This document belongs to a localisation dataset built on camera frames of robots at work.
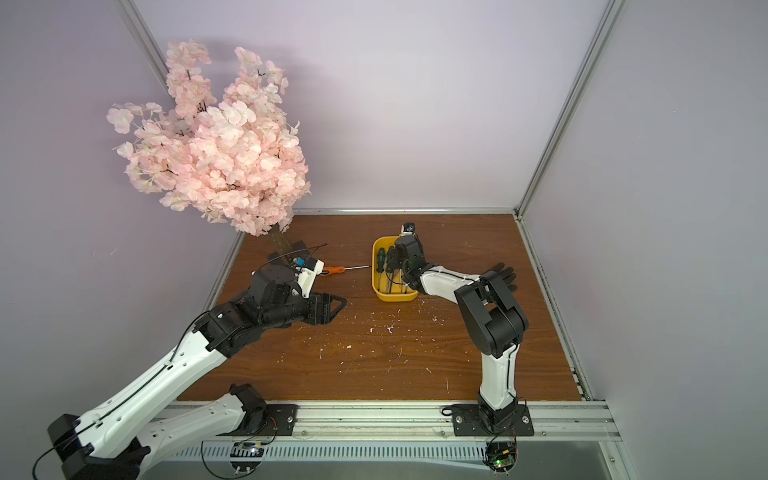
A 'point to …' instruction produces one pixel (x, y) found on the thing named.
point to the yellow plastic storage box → (387, 281)
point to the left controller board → (246, 449)
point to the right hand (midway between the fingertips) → (400, 243)
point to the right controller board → (501, 456)
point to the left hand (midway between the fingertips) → (341, 301)
